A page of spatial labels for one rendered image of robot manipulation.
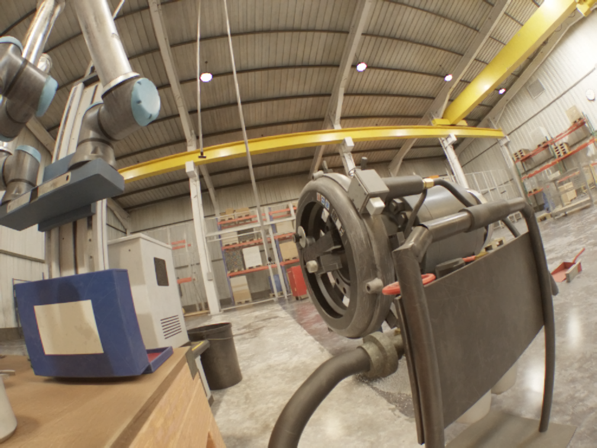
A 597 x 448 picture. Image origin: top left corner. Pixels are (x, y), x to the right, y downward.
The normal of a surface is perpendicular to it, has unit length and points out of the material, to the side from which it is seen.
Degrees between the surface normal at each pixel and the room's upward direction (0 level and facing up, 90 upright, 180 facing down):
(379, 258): 98
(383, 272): 107
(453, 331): 90
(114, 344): 95
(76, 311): 95
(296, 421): 72
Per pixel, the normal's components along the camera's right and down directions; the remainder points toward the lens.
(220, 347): 0.62, -0.26
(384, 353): -0.88, 0.00
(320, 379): -0.17, -0.79
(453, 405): 0.25, -0.27
